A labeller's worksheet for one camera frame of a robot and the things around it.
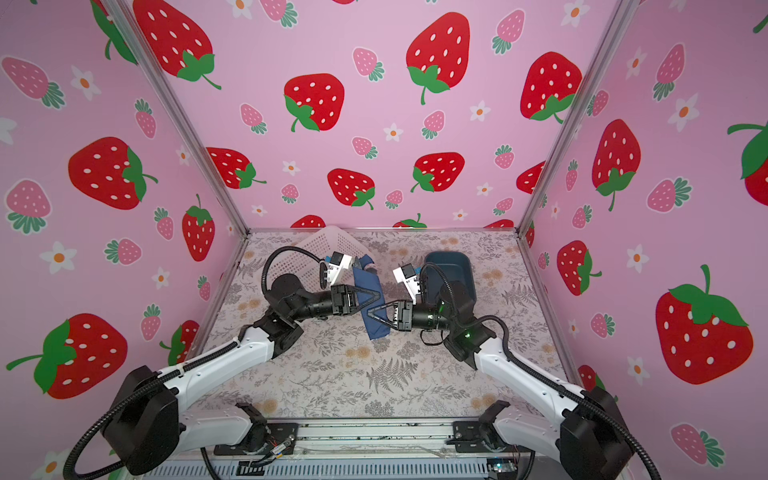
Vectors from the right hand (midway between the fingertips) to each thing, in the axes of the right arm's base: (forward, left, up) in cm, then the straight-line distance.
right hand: (368, 317), depth 64 cm
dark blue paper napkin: (+8, +2, +3) cm, 9 cm away
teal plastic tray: (+40, -23, -28) cm, 54 cm away
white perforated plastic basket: (+40, +28, -21) cm, 53 cm away
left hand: (+3, -2, +2) cm, 4 cm away
